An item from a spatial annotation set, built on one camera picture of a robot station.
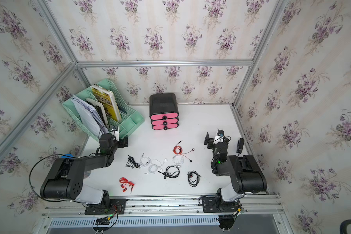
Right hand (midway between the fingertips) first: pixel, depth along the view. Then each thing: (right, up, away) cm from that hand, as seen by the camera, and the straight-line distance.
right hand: (217, 134), depth 90 cm
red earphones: (-24, -11, +5) cm, 27 cm away
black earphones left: (-54, -16, -1) cm, 56 cm away
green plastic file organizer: (-58, +10, +11) cm, 60 cm away
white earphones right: (-25, -17, 0) cm, 30 cm away
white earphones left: (-45, -16, -1) cm, 48 cm away
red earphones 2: (-56, -26, -8) cm, 62 cm away
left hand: (-62, -1, +3) cm, 62 cm away
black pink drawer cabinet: (-34, +14, 0) cm, 37 cm away
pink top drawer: (-34, +11, +2) cm, 36 cm away
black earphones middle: (-32, -23, -7) cm, 40 cm away
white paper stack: (-79, +7, -2) cm, 79 cm away
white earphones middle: (-39, -19, -3) cm, 43 cm away
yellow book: (-70, +23, +2) cm, 74 cm away
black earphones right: (-16, -25, -8) cm, 30 cm away
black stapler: (+16, -8, +3) cm, 18 cm away
